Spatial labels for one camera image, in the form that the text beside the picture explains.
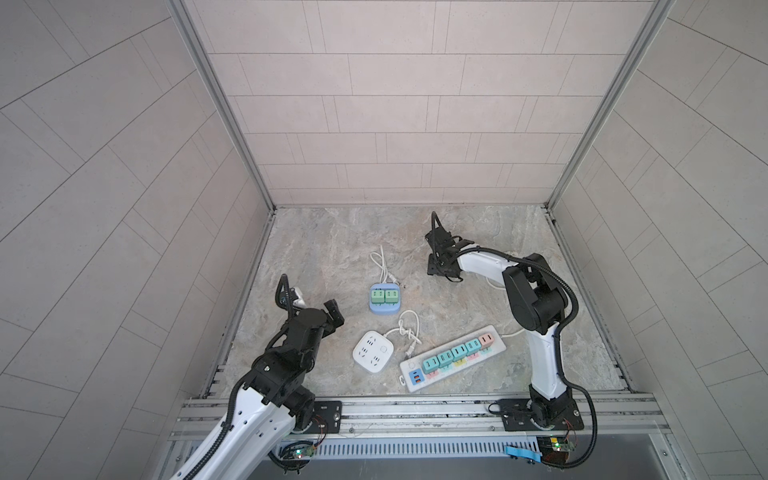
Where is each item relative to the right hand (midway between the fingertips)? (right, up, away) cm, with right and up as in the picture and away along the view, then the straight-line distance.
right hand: (434, 268), depth 102 cm
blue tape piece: (+17, -36, -37) cm, 54 cm away
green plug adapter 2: (-14, -6, -17) cm, 23 cm away
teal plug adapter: (+7, -17, -26) cm, 31 cm away
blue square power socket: (-16, -10, -14) cm, 24 cm away
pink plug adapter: (+11, -15, -25) cm, 31 cm away
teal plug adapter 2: (+3, -18, -26) cm, 32 cm away
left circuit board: (-33, -35, -37) cm, 61 cm away
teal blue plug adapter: (-4, -20, -28) cm, 35 cm away
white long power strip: (-9, -24, -26) cm, 37 cm away
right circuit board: (+24, -37, -34) cm, 56 cm away
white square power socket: (-19, -19, -22) cm, 35 cm away
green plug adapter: (-18, -6, -17) cm, 26 cm away
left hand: (-30, -6, -24) cm, 39 cm away
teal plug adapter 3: (0, -19, -28) cm, 33 cm away
